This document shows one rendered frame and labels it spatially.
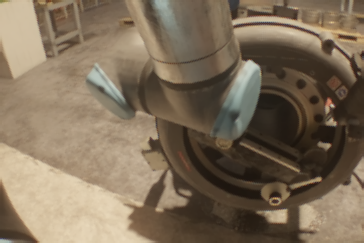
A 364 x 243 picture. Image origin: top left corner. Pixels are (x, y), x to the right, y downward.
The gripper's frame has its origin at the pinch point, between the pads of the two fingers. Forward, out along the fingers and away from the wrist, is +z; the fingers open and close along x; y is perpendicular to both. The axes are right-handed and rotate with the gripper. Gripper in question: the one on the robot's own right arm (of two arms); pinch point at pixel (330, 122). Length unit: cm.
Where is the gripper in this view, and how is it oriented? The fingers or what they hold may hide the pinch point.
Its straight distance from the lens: 73.0
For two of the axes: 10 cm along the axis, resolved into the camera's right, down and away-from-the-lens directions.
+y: -0.4, 8.5, -5.3
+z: -0.3, 5.3, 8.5
